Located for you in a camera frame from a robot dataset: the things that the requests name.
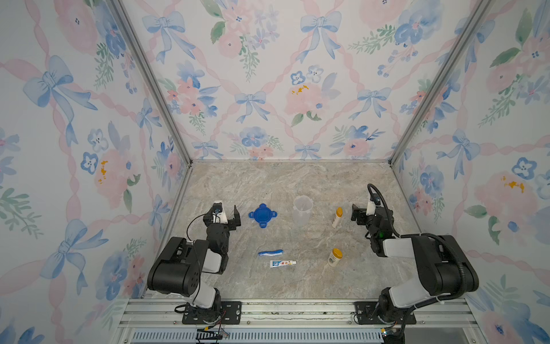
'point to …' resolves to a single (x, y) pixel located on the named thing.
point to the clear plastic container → (302, 206)
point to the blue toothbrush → (271, 253)
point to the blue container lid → (263, 215)
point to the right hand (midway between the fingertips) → (367, 204)
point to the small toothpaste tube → (278, 263)
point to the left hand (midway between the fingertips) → (225, 206)
